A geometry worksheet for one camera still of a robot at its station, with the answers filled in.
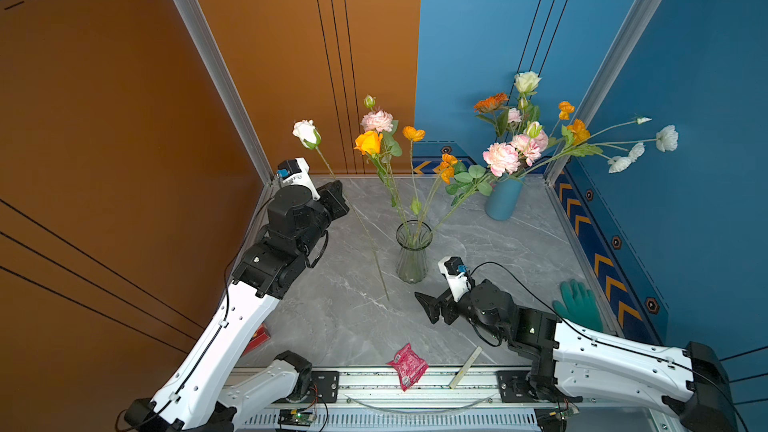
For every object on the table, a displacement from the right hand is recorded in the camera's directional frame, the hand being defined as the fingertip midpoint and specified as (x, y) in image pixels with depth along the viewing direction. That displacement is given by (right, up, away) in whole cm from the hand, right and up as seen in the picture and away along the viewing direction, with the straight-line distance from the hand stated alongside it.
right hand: (426, 285), depth 72 cm
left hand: (-19, +25, -7) cm, 32 cm away
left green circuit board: (-32, -31, -1) cm, 44 cm away
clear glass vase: (-2, +10, +10) cm, 15 cm away
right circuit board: (+30, -31, -2) cm, 43 cm away
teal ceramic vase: (+29, +20, +30) cm, 47 cm away
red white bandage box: (-43, -15, +6) cm, 46 cm away
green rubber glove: (+47, -10, +15) cm, 50 cm away
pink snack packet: (-4, -21, +4) cm, 22 cm away
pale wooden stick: (+10, -23, +5) cm, 26 cm away
